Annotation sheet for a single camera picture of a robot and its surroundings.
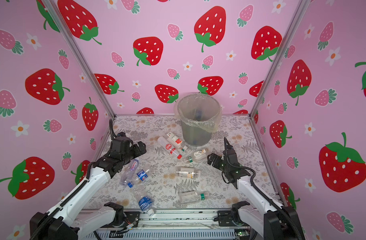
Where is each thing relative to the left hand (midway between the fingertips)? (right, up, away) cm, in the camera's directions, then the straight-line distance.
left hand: (139, 146), depth 82 cm
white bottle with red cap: (+15, -3, +14) cm, 21 cm away
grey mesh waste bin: (+36, +22, +33) cm, 53 cm away
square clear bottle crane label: (+34, -7, +11) cm, 37 cm away
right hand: (+42, -7, +5) cm, 43 cm away
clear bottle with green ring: (+28, -28, 0) cm, 40 cm away
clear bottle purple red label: (-8, -17, +7) cm, 20 cm away
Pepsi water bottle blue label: (0, -17, +2) cm, 17 cm away
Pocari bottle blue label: (+5, -27, -7) cm, 28 cm away
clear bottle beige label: (+27, -16, +4) cm, 31 cm away
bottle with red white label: (+18, +3, +17) cm, 24 cm away
